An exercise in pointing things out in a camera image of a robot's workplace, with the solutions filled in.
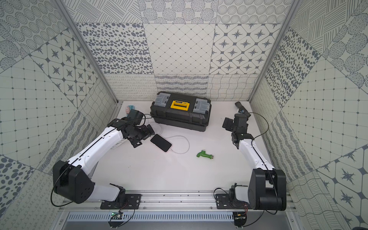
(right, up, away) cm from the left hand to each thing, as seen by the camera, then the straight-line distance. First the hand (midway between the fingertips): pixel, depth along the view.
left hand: (147, 134), depth 83 cm
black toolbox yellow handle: (+20, +14, +9) cm, 26 cm away
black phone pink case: (+6, -8, +12) cm, 16 cm away
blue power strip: (-22, +18, +31) cm, 42 cm away
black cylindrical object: (+53, +14, -8) cm, 56 cm away
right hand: (+53, +6, +5) cm, 53 cm away
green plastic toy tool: (+34, -14, +7) cm, 37 cm away
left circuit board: (-12, -40, -12) cm, 44 cm away
